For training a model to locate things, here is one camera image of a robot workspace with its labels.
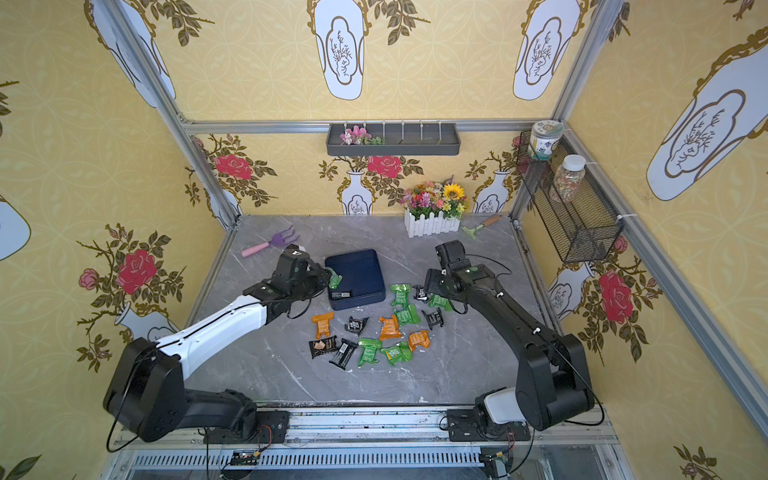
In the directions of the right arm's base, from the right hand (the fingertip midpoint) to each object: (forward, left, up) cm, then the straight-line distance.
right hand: (443, 282), depth 88 cm
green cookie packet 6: (-2, +32, +2) cm, 32 cm away
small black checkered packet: (-10, +26, -9) cm, 29 cm away
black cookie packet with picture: (-17, +34, -9) cm, 39 cm away
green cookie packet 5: (-1, +1, -9) cm, 9 cm away
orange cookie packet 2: (-11, +35, -9) cm, 38 cm away
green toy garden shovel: (+31, -15, -12) cm, 37 cm away
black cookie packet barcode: (-19, +28, -10) cm, 35 cm away
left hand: (0, +36, +3) cm, 36 cm away
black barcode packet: (-1, +33, -8) cm, 34 cm away
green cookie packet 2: (-6, +10, -10) cm, 15 cm away
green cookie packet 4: (-19, +13, -9) cm, 25 cm away
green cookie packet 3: (+2, +12, -10) cm, 16 cm away
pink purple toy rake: (+25, +60, -12) cm, 66 cm away
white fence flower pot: (+30, +2, +1) cm, 30 cm away
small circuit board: (-44, +49, -13) cm, 67 cm away
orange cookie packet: (-11, +16, -10) cm, 22 cm away
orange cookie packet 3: (-13, +7, -10) cm, 18 cm away
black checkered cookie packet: (-7, +2, -10) cm, 12 cm away
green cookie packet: (-18, +21, -10) cm, 29 cm away
